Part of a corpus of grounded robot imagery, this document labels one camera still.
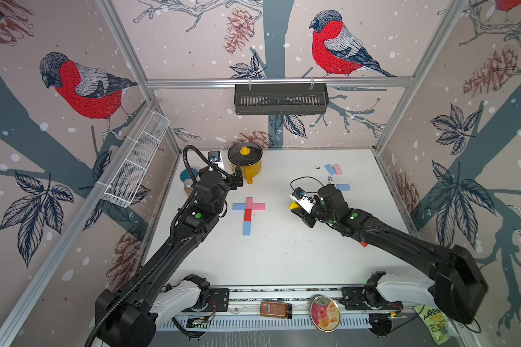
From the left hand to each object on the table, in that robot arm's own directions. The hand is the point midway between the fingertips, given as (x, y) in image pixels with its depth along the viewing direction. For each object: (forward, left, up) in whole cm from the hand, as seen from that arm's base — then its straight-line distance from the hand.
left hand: (229, 159), depth 74 cm
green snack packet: (-45, -69, -31) cm, 88 cm away
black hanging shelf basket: (+45, -21, -4) cm, 50 cm away
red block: (-5, -4, -32) cm, 33 cm away
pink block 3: (+21, -50, -31) cm, 63 cm away
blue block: (-1, 0, -32) cm, 32 cm away
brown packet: (-41, -16, -27) cm, 52 cm away
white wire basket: (-4, +43, -12) cm, 45 cm away
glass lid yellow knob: (+22, -3, -20) cm, 29 cm away
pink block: (+1, -5, -31) cm, 32 cm away
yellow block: (-9, -23, -15) cm, 29 cm away
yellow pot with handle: (+12, -5, -22) cm, 25 cm away
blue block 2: (+22, -46, -32) cm, 60 cm away
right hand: (-7, -25, -17) cm, 31 cm away
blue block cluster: (+11, -51, -33) cm, 62 cm away
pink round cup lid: (-42, -32, -28) cm, 60 cm away
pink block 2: (0, -9, -32) cm, 33 cm away
